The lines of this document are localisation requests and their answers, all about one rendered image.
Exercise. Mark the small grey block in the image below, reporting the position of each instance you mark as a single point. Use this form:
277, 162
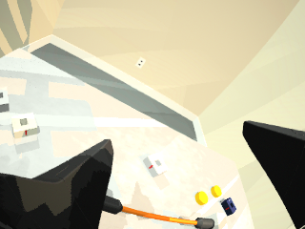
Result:
155, 165

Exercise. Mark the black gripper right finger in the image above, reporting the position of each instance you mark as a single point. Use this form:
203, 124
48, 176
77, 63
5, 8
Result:
281, 152

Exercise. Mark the dark navy block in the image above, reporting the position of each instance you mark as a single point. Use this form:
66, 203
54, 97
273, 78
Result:
228, 206

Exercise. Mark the yellow short cylinder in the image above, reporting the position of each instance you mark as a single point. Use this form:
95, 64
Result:
201, 198
216, 192

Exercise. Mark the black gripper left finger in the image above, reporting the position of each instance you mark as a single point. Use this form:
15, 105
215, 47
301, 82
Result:
68, 196

